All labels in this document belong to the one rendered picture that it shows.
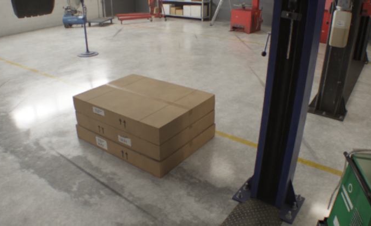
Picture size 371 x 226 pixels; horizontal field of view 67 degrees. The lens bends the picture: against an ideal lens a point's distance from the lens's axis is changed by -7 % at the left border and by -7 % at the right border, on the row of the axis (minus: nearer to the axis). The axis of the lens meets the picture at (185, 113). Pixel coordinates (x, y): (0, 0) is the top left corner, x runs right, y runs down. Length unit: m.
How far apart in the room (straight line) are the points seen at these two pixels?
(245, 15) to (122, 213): 7.11
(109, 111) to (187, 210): 1.04
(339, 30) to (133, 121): 2.27
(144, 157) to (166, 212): 0.53
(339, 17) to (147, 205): 2.58
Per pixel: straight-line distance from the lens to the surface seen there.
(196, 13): 10.56
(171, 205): 2.20
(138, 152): 2.49
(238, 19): 8.62
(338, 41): 3.43
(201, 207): 2.19
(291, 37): 1.85
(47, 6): 2.06
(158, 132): 2.22
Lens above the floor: 1.50
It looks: 26 degrees down
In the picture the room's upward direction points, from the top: straight up
